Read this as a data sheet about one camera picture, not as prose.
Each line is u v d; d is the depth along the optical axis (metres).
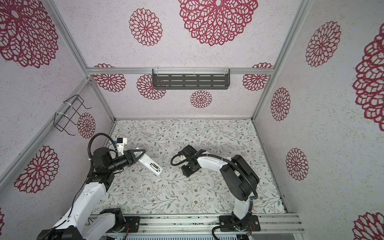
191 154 0.74
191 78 0.93
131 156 0.70
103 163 0.60
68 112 0.78
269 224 0.76
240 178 0.49
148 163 0.74
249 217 0.60
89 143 0.58
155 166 0.75
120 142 0.71
